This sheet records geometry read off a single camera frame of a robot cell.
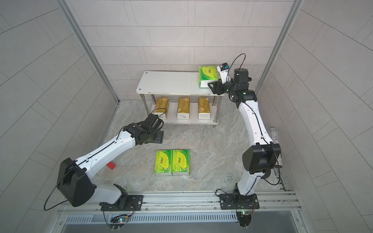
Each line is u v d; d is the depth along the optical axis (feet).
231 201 2.32
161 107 3.17
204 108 3.11
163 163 2.58
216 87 2.22
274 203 2.37
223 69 2.11
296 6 2.32
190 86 2.59
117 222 2.15
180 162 2.58
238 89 1.92
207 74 2.52
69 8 2.38
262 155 1.48
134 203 2.32
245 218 2.21
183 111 3.08
